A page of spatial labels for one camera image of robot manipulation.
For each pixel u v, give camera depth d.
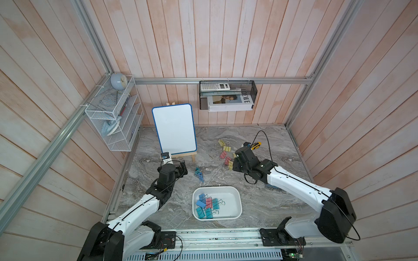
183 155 0.96
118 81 0.80
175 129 0.88
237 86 1.03
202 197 0.83
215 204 0.81
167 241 0.73
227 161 0.99
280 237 0.66
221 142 1.10
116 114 0.75
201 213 0.79
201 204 0.82
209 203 0.82
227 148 1.06
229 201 0.85
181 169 0.78
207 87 0.91
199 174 0.92
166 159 0.72
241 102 0.93
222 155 1.02
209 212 0.80
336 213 0.40
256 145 1.07
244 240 0.74
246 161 0.62
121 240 0.41
